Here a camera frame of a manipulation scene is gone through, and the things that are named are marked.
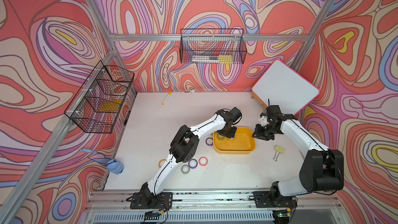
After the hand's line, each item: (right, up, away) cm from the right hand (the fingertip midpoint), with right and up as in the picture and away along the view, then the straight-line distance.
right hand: (256, 139), depth 86 cm
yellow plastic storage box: (-6, -4, +7) cm, 10 cm away
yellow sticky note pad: (+15, -7, +5) cm, 17 cm away
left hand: (-12, 0, +8) cm, 15 cm away
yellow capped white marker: (-59, +21, +28) cm, 68 cm away
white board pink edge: (+24, +33, +19) cm, 45 cm away
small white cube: (-38, +31, +33) cm, 59 cm away
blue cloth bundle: (-75, -13, -7) cm, 76 cm away
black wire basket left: (-77, +20, -18) cm, 82 cm away
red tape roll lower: (-30, -12, +1) cm, 33 cm away
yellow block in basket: (-74, +19, -14) cm, 77 cm away
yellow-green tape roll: (-19, 0, +8) cm, 21 cm away
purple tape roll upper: (-26, -3, +9) cm, 28 cm away
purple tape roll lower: (-36, -13, -1) cm, 38 cm away
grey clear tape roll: (-40, -15, -3) cm, 43 cm away
